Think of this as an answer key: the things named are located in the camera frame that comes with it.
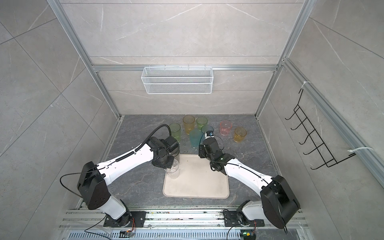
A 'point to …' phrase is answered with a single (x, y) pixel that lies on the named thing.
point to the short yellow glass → (239, 134)
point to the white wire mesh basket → (177, 80)
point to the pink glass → (225, 126)
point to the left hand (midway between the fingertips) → (167, 162)
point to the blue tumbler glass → (206, 128)
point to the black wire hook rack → (330, 160)
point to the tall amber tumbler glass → (189, 121)
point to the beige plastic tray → (196, 180)
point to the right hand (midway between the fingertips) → (203, 144)
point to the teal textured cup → (195, 137)
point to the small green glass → (201, 121)
